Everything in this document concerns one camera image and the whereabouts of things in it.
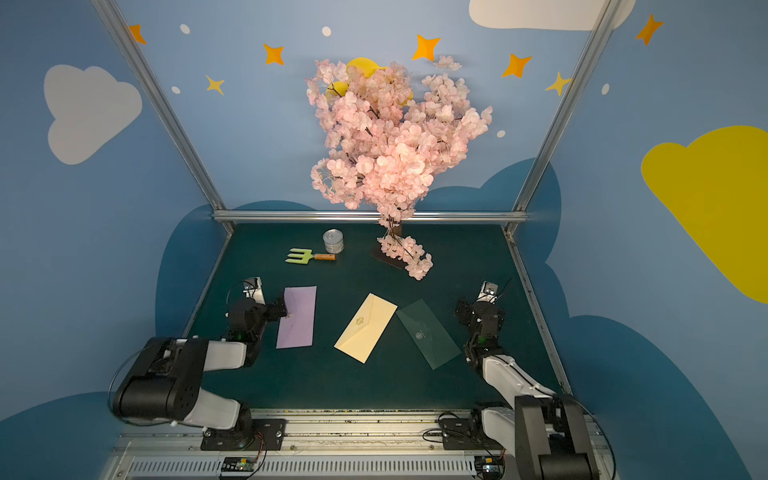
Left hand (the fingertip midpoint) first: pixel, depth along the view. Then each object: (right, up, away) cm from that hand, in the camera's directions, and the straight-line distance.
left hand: (267, 292), depth 93 cm
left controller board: (+2, -40, -21) cm, 45 cm away
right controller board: (+64, -41, -20) cm, 78 cm away
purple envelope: (+9, -12, +1) cm, 16 cm away
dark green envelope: (+53, -15, -2) cm, 55 cm away
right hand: (+68, -1, -4) cm, 68 cm away
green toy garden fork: (+8, +12, +18) cm, 23 cm away
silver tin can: (+18, +17, +18) cm, 30 cm away
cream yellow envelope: (+32, -12, 0) cm, 34 cm away
